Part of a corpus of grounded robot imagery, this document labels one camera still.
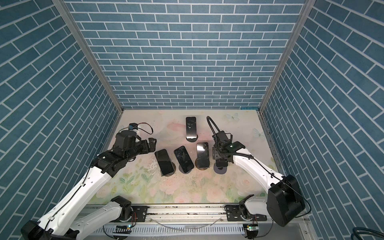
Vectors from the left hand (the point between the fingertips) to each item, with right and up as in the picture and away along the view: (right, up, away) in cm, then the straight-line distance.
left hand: (150, 140), depth 76 cm
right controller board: (+52, -44, -2) cm, 68 cm away
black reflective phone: (+27, -9, +10) cm, 30 cm away
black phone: (+6, -12, +6) cm, 15 cm away
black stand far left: (+8, -20, +9) cm, 24 cm away
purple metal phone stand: (+38, -19, +13) cm, 44 cm away
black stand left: (+14, -19, +13) cm, 27 cm away
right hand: (+36, -7, +9) cm, 38 cm away
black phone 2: (+17, -11, +6) cm, 21 cm away
